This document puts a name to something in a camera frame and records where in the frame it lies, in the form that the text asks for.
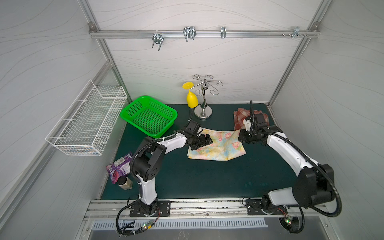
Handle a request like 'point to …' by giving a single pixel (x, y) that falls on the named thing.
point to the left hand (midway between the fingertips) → (206, 144)
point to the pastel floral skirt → (226, 145)
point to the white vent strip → (113, 225)
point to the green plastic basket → (152, 116)
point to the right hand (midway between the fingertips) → (239, 136)
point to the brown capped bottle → (125, 182)
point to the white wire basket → (87, 124)
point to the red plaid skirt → (241, 114)
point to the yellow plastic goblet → (192, 99)
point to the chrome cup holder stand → (204, 111)
